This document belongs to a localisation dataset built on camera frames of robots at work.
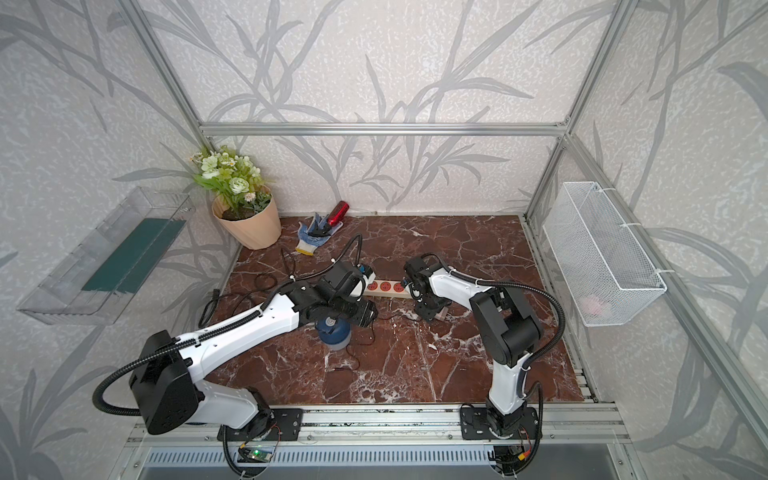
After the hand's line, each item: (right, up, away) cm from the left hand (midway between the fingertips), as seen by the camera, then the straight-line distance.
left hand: (371, 312), depth 80 cm
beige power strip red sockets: (+4, +4, +16) cm, 17 cm away
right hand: (+19, -1, +15) cm, 24 cm away
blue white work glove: (-27, +19, +32) cm, 46 cm away
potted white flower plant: (-46, +31, +22) cm, 60 cm away
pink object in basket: (+55, +4, -9) cm, 55 cm away
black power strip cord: (-55, +1, +21) cm, 59 cm away
